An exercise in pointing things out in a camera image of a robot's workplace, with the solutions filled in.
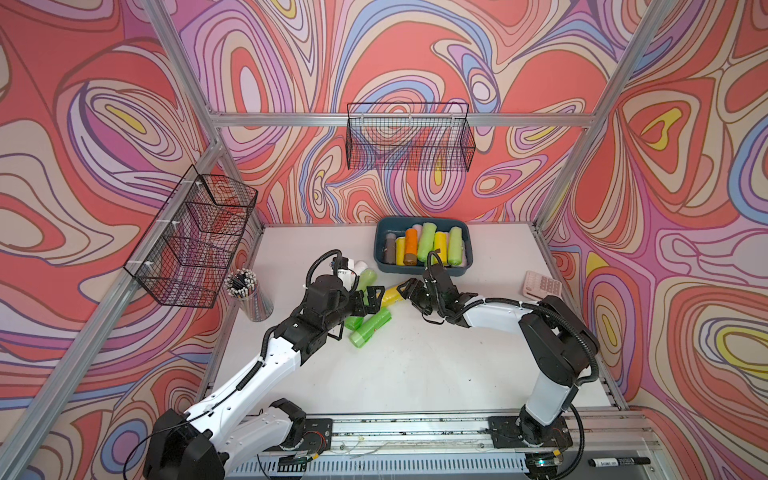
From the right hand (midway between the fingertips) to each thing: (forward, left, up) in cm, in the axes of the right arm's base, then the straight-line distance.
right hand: (402, 299), depth 92 cm
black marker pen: (-43, -44, -6) cm, 62 cm away
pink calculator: (+6, -47, -5) cm, 47 cm away
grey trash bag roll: (+23, +3, -2) cm, 23 cm away
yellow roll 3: (+2, +3, -1) cm, 4 cm away
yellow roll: (+21, -1, -1) cm, 21 cm away
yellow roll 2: (+20, -15, +3) cm, 25 cm away
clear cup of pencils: (-1, +45, +12) cm, 47 cm away
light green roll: (+20, -20, +2) cm, 28 cm away
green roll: (+22, -10, +3) cm, 24 cm away
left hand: (-6, +8, +15) cm, 18 cm away
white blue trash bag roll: (+16, +14, -2) cm, 21 cm away
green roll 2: (+10, +11, -2) cm, 15 cm away
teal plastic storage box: (+34, -1, -2) cm, 34 cm away
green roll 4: (-10, +13, -3) cm, 16 cm away
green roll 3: (-6, +16, -2) cm, 17 cm away
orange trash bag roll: (+20, -4, +2) cm, 20 cm away
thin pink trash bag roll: (+32, -8, 0) cm, 33 cm away
